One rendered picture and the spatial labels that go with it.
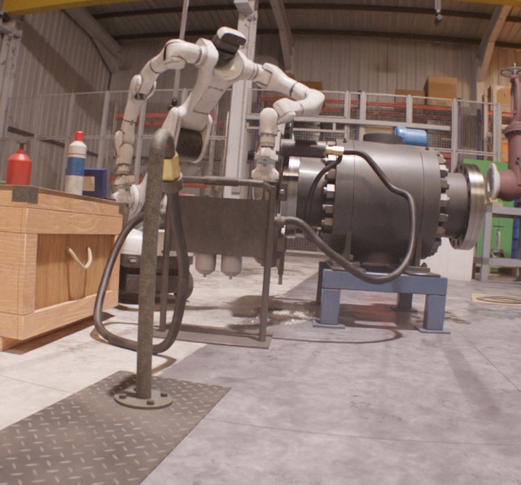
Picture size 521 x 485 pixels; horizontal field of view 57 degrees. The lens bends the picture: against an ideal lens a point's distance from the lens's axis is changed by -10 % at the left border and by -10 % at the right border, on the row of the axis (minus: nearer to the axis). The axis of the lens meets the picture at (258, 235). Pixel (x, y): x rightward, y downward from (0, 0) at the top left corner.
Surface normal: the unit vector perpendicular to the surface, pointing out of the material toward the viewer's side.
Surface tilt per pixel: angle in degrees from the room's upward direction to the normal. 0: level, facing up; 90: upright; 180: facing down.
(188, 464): 0
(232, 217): 90
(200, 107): 138
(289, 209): 115
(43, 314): 90
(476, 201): 87
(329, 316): 90
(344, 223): 119
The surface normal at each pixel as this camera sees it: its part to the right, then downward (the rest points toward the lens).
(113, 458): 0.07, -1.00
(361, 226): -0.11, 0.51
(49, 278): 0.99, 0.07
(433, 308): -0.08, 0.00
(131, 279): 0.30, 0.02
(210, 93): 0.39, 0.77
